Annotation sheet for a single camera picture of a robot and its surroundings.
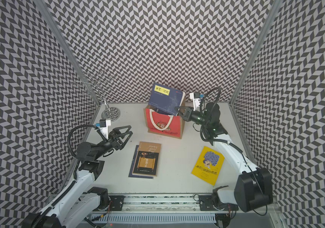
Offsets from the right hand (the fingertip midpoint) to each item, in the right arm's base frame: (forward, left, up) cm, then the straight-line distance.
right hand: (175, 111), depth 71 cm
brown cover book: (-13, +17, -28) cm, 36 cm away
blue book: (-17, +26, -30) cm, 43 cm away
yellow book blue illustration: (-17, -20, -31) cm, 41 cm away
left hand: (-11, +21, -2) cm, 23 cm away
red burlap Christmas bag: (+7, +10, -19) cm, 22 cm away
